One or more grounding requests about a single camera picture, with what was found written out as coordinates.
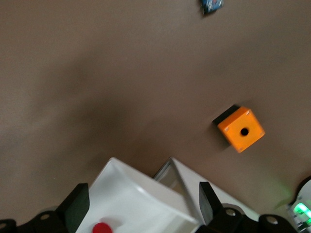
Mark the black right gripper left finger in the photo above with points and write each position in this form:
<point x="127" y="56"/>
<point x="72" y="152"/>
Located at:
<point x="75" y="206"/>

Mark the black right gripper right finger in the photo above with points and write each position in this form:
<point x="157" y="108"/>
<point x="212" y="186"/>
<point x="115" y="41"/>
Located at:
<point x="209" y="204"/>

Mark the red push button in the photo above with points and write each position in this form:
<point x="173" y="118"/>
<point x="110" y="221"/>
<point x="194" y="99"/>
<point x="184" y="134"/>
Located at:
<point x="102" y="228"/>

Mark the white plastic drawer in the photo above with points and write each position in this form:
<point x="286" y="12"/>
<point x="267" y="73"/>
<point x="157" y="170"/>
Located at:
<point x="136" y="201"/>

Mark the green-lit arm base connector box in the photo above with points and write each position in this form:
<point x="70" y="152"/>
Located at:
<point x="301" y="208"/>

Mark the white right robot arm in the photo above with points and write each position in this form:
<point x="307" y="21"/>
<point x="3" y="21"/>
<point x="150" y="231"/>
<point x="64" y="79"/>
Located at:
<point x="306" y="191"/>

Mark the white drawer cabinet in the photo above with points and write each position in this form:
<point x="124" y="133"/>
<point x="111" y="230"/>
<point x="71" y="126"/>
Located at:
<point x="189" y="170"/>

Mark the green push button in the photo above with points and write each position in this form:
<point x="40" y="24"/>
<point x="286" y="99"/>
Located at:
<point x="211" y="6"/>

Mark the orange box with hole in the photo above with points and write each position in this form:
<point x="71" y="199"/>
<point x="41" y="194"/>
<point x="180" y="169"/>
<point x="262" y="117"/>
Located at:
<point x="233" y="136"/>

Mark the brown table cover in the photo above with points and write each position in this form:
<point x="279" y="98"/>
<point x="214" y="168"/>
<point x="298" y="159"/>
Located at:
<point x="97" y="72"/>

